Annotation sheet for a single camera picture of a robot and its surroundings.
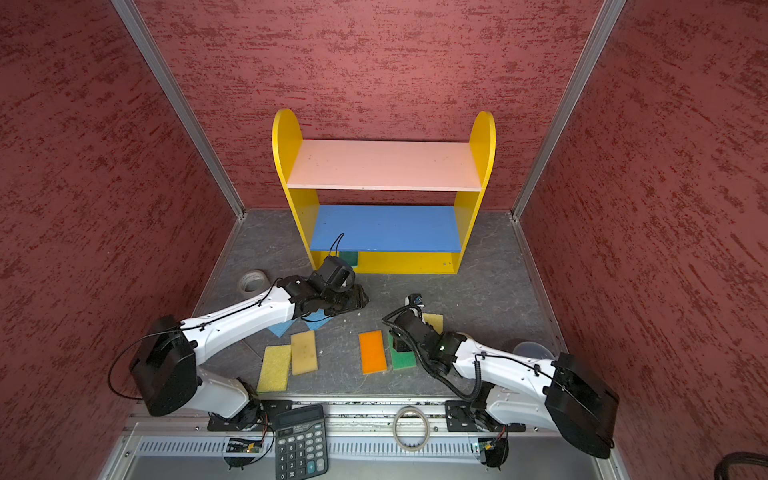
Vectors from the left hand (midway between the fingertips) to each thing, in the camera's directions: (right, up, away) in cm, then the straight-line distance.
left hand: (360, 308), depth 82 cm
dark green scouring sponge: (-6, +13, +21) cm, 26 cm away
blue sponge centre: (-10, 0, -7) cm, 12 cm away
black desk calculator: (-12, -30, -14) cm, 35 cm away
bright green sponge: (+12, -15, -1) cm, 19 cm away
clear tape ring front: (+10, -28, -10) cm, 31 cm away
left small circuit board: (-30, -32, -10) cm, 45 cm away
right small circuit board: (+32, -31, -11) cm, 46 cm away
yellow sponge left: (-24, -17, -1) cm, 29 cm away
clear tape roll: (-39, +5, +17) cm, 43 cm away
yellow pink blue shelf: (+5, +33, +40) cm, 52 cm away
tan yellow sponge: (-16, -14, 0) cm, 21 cm away
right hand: (+11, -8, +1) cm, 14 cm away
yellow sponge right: (+23, -5, +7) cm, 24 cm away
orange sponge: (+3, -13, +3) cm, 14 cm away
